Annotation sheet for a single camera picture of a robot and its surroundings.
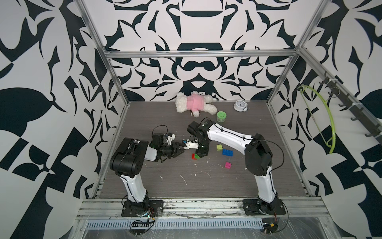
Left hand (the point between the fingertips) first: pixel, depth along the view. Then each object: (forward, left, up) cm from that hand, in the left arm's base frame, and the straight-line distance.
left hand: (185, 147), depth 93 cm
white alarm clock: (+33, -43, +1) cm, 54 cm away
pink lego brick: (-12, -25, -1) cm, 27 cm away
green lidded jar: (+21, -25, +3) cm, 33 cm away
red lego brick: (-7, -5, +2) cm, 8 cm away
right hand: (-4, -9, +3) cm, 10 cm away
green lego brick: (-8, -7, +4) cm, 11 cm away
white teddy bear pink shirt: (+31, -9, +6) cm, 33 cm away
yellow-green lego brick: (-1, -21, -1) cm, 21 cm away
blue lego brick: (-3, -27, -3) cm, 27 cm away
